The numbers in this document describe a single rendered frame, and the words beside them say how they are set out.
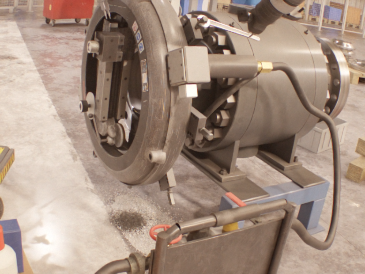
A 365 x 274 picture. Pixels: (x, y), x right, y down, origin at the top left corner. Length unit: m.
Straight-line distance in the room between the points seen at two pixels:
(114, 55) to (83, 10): 5.51
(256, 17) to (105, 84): 0.64
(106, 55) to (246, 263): 0.85
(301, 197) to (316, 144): 1.14
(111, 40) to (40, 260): 0.84
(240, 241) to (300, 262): 0.84
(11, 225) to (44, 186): 1.37
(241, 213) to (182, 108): 0.51
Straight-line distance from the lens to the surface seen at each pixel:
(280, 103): 1.80
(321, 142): 3.08
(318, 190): 2.02
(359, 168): 2.77
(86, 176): 2.32
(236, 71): 1.42
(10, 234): 0.84
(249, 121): 1.73
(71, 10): 7.03
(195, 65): 1.31
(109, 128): 1.80
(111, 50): 1.60
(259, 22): 1.38
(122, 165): 1.65
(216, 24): 1.44
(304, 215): 2.11
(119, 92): 1.76
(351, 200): 2.55
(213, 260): 1.07
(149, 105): 1.42
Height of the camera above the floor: 1.06
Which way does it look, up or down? 22 degrees down
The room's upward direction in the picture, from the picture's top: 7 degrees clockwise
